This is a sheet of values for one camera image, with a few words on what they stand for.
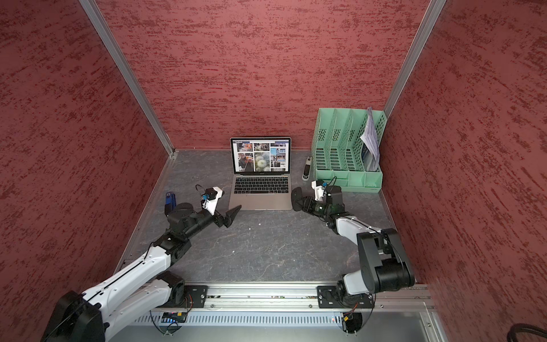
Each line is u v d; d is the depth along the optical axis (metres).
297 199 0.88
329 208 0.72
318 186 0.83
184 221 0.59
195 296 0.74
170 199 0.98
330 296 0.74
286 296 0.76
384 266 0.44
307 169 1.07
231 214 0.70
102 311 0.41
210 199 0.65
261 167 1.07
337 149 1.23
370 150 0.95
